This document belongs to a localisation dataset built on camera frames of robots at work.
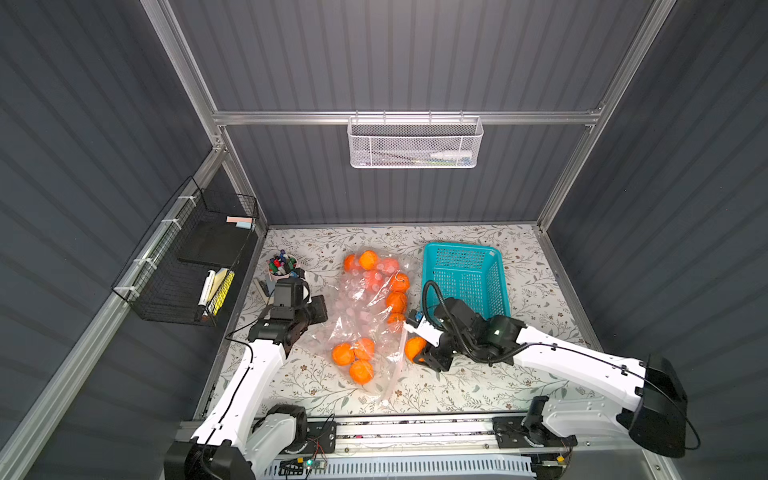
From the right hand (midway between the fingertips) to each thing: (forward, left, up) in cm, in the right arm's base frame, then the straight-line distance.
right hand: (423, 349), depth 75 cm
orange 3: (+22, +6, -5) cm, 23 cm away
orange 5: (+1, +22, -8) cm, 23 cm away
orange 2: (+33, +23, -7) cm, 41 cm away
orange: (+30, +16, -2) cm, 34 cm away
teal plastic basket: (+33, -22, -13) cm, 41 cm away
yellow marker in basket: (+7, +48, +14) cm, 50 cm away
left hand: (+12, +28, +2) cm, 31 cm away
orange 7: (-1, +2, +3) cm, 4 cm away
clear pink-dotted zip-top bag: (+8, +17, -11) cm, 22 cm away
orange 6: (-3, +16, -8) cm, 18 cm away
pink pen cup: (+25, +43, +1) cm, 50 cm away
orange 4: (+18, +6, -7) cm, 21 cm away
